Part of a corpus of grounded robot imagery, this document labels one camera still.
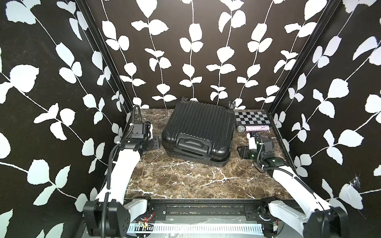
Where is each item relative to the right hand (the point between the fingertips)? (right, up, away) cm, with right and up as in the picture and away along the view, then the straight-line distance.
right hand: (239, 145), depth 84 cm
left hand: (-47, +4, -3) cm, 47 cm away
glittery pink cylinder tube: (+8, +9, +20) cm, 23 cm away
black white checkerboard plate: (+19, +17, +30) cm, 39 cm away
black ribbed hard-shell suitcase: (-24, +7, -2) cm, 25 cm away
